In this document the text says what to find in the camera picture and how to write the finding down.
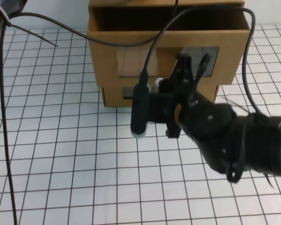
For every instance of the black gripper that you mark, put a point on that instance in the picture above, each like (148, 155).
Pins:
(211, 126)

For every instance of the white plastic handle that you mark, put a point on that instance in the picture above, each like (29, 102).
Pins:
(158, 81)

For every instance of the brown cardboard shoebox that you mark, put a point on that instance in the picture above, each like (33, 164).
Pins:
(122, 96)
(217, 27)

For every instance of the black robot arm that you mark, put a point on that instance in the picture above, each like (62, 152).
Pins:
(258, 142)

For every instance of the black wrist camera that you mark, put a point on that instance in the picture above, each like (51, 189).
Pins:
(140, 110)

